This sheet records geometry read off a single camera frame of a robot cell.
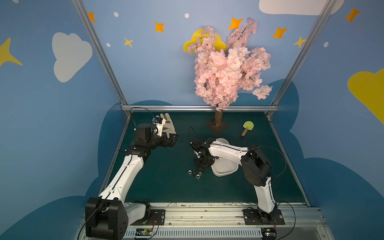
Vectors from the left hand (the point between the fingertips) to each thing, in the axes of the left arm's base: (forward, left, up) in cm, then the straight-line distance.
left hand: (171, 132), depth 81 cm
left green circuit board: (-44, +11, -24) cm, 51 cm away
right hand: (-9, -19, -22) cm, 30 cm away
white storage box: (-11, -29, -19) cm, 37 cm away
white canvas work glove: (+22, +7, -23) cm, 32 cm away
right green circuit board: (-42, -51, -25) cm, 70 cm away
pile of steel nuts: (-14, -14, -22) cm, 29 cm away
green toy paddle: (+26, -54, -24) cm, 65 cm away
